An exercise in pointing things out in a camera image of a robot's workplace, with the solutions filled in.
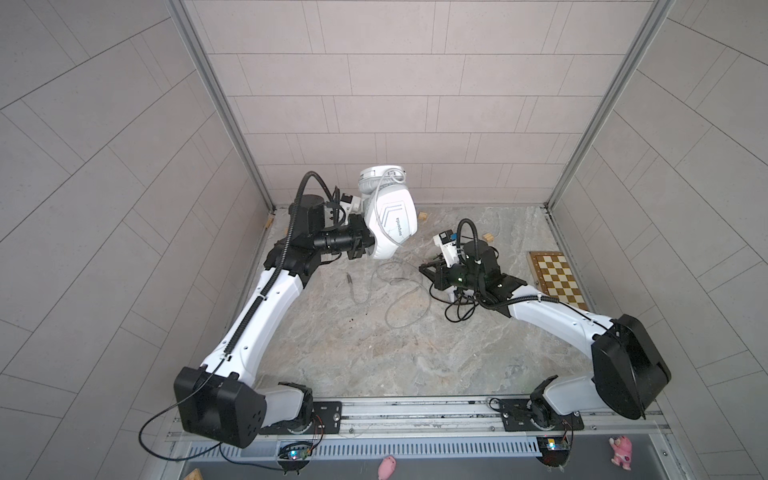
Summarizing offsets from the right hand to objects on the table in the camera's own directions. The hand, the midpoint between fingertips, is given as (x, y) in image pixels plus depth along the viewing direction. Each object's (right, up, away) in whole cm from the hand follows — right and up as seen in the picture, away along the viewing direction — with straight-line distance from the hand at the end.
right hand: (420, 270), depth 80 cm
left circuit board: (-28, -37, -16) cm, 49 cm away
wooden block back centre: (+3, +16, +33) cm, 37 cm away
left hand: (-7, +10, -16) cm, 20 cm away
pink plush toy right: (+44, -38, -15) cm, 60 cm away
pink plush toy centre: (-9, -41, -16) cm, 45 cm away
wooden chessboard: (+42, -3, +14) cm, 45 cm away
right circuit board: (+30, -40, -12) cm, 51 cm away
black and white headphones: (+13, -11, +7) cm, 18 cm away
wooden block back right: (+27, +8, +27) cm, 38 cm away
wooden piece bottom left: (-50, -42, -17) cm, 67 cm away
